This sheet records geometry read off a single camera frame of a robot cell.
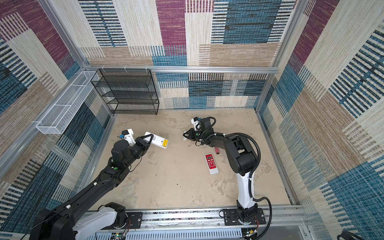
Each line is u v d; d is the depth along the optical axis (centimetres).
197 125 91
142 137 73
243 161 55
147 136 77
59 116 73
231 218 73
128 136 73
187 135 90
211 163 91
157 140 79
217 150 97
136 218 74
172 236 70
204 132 79
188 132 93
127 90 109
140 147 70
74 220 43
